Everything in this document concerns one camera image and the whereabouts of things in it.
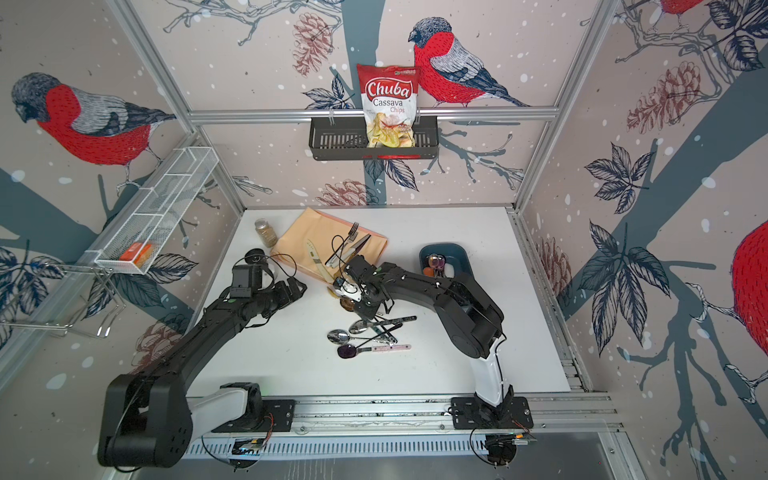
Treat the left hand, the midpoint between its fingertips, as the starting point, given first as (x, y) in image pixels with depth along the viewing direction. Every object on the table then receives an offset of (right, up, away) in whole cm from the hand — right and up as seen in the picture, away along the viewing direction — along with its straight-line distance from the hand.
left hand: (300, 285), depth 87 cm
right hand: (+19, -6, +4) cm, 20 cm away
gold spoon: (+14, -7, +4) cm, 16 cm away
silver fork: (+12, +15, +24) cm, 31 cm away
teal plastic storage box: (+50, +8, +14) cm, 52 cm away
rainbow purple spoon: (+43, +6, +13) cm, 46 cm away
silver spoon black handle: (+18, -13, +3) cm, 22 cm away
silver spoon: (+13, -14, -4) cm, 19 cm away
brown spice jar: (-18, +16, +17) cm, 29 cm away
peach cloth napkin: (+2, +11, +21) cm, 24 cm away
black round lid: (-15, +9, +4) cm, 18 cm away
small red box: (-28, +12, -24) cm, 39 cm away
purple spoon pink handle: (+16, -18, -5) cm, 24 cm away
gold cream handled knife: (-1, +8, +19) cm, 20 cm away
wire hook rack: (-33, +8, -26) cm, 43 cm away
